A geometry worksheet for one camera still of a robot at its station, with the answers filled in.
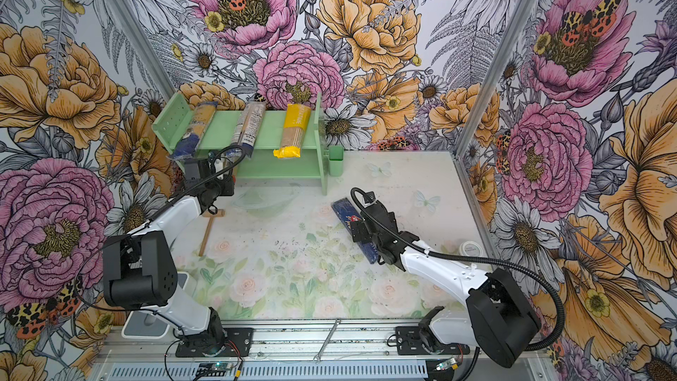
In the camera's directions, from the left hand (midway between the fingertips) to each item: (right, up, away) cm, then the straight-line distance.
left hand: (227, 185), depth 93 cm
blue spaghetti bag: (+42, -10, +3) cm, 44 cm away
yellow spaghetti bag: (+24, +23, -2) cm, 34 cm away
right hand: (+49, -14, -6) cm, 51 cm away
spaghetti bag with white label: (+9, +18, -7) cm, 22 cm away
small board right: (+68, -47, -22) cm, 86 cm away
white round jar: (+81, -20, -8) cm, 84 cm away
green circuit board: (+6, -48, -23) cm, 53 cm away
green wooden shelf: (+11, +8, +2) cm, 14 cm away
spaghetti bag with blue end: (-8, +23, -3) cm, 24 cm away
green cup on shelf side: (+37, +11, +22) cm, 45 cm away
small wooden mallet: (-8, -15, +3) cm, 18 cm away
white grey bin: (-14, -38, -21) cm, 45 cm away
